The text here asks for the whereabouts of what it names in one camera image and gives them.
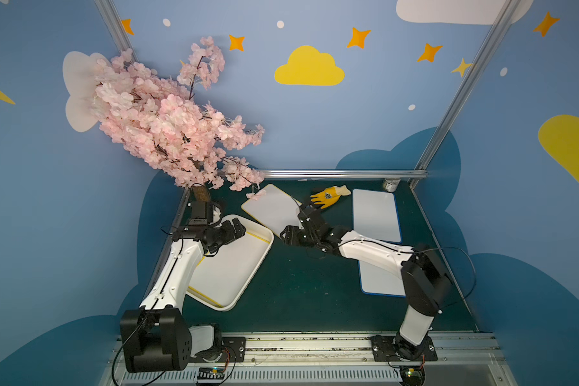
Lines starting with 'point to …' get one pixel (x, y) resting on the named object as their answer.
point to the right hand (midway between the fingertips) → (288, 234)
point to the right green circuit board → (412, 375)
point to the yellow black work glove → (330, 195)
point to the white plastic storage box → (252, 229)
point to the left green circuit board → (211, 373)
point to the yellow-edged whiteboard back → (276, 211)
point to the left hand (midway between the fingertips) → (235, 231)
